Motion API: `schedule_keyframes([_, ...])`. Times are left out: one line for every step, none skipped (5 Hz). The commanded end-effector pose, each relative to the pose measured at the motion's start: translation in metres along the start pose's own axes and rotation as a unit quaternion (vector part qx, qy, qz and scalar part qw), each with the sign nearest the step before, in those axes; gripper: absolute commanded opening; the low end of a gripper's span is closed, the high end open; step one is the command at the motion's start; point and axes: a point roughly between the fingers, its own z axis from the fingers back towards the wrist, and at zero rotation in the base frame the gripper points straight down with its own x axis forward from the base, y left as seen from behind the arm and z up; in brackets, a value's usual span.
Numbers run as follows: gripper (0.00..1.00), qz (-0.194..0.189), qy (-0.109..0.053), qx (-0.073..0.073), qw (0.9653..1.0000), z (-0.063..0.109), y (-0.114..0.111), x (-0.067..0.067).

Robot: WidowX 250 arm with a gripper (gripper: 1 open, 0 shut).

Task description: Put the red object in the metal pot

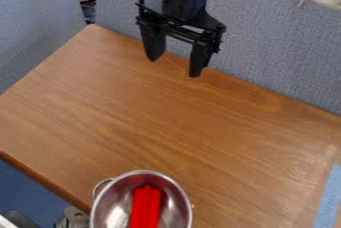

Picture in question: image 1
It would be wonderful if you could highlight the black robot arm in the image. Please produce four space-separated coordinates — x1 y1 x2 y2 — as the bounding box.
137 0 227 78

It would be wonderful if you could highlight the grey object under table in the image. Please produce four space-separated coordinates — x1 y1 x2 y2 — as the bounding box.
54 206 90 228

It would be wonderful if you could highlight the metal pot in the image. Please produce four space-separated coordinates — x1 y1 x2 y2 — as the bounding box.
90 170 193 228

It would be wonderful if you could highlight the red block object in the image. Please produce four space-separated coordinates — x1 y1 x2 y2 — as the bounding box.
130 185 162 228

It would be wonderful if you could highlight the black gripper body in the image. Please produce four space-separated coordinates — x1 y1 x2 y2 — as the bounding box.
137 0 227 53

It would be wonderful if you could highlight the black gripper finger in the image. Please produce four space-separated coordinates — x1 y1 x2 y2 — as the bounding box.
189 44 213 78
141 25 168 62

